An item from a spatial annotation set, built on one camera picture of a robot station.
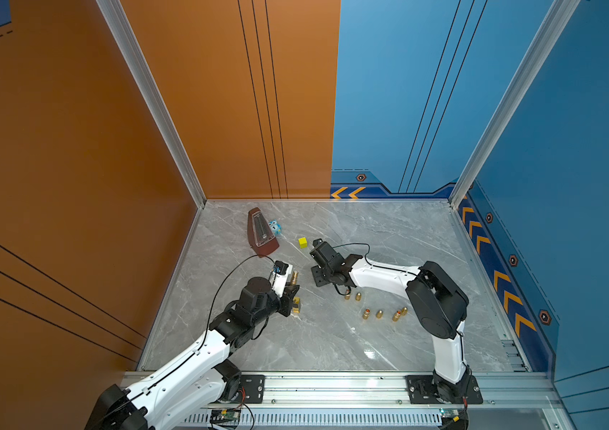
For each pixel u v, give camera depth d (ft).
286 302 2.28
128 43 2.45
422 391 2.38
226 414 2.36
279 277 2.25
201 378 1.97
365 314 2.78
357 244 2.69
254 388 2.41
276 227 3.57
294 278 2.54
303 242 3.36
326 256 2.41
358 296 2.93
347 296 2.97
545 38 2.42
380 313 2.80
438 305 1.64
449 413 2.38
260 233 3.12
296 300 2.53
